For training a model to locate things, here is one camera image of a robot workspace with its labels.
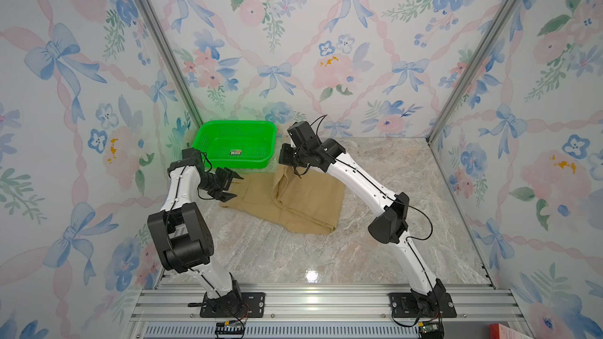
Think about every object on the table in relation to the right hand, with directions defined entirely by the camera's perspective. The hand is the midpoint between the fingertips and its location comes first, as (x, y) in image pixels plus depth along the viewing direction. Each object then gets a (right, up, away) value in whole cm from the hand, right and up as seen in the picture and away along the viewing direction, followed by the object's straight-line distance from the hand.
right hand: (278, 157), depth 84 cm
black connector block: (-14, -53, -11) cm, 56 cm away
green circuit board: (+48, -54, -12) cm, 73 cm away
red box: (+65, -50, -17) cm, 84 cm away
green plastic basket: (-25, +7, +33) cm, 42 cm away
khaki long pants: (+5, -17, +13) cm, 22 cm away
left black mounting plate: (-11, -44, -15) cm, 48 cm away
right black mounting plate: (+41, -47, -10) cm, 63 cm away
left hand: (-13, -9, +4) cm, 16 cm away
